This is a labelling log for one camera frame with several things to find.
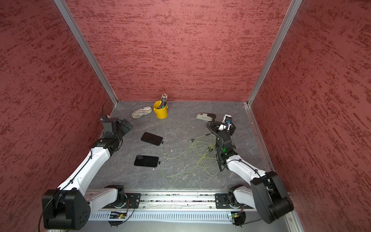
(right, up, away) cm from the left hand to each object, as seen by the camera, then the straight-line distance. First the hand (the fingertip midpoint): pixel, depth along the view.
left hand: (123, 128), depth 84 cm
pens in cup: (+21, +18, +18) cm, 33 cm away
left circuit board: (+2, -44, -11) cm, 45 cm away
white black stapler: (+52, +7, +23) cm, 58 cm away
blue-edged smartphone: (+13, -9, +15) cm, 21 cm away
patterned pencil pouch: (+2, +11, +26) cm, 29 cm away
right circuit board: (+62, -43, -13) cm, 77 cm away
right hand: (+58, +5, -1) cm, 58 cm away
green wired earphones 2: (+50, -13, +11) cm, 53 cm away
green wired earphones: (+38, -27, +1) cm, 46 cm away
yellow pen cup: (+18, +9, +23) cm, 31 cm away
